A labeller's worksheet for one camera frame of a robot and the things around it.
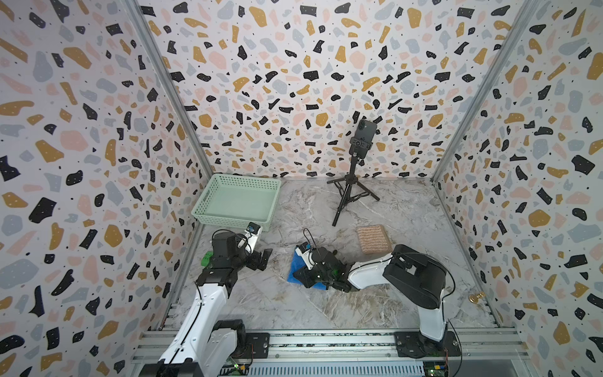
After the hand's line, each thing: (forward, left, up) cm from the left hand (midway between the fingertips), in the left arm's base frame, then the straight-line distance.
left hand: (259, 244), depth 83 cm
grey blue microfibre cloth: (-3, -13, -10) cm, 17 cm away
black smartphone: (+36, -40, +22) cm, 58 cm away
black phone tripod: (+30, -36, -3) cm, 46 cm away
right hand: (-7, -12, -11) cm, 18 cm away
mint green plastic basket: (+26, +14, -6) cm, 30 cm away
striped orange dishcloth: (+8, -45, -11) cm, 47 cm away
